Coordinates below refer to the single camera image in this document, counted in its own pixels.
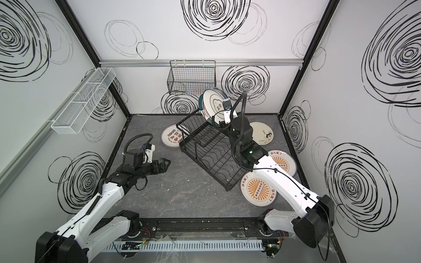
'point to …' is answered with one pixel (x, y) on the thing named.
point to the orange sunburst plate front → (256, 190)
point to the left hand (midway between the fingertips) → (165, 162)
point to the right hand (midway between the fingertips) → (229, 106)
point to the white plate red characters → (171, 136)
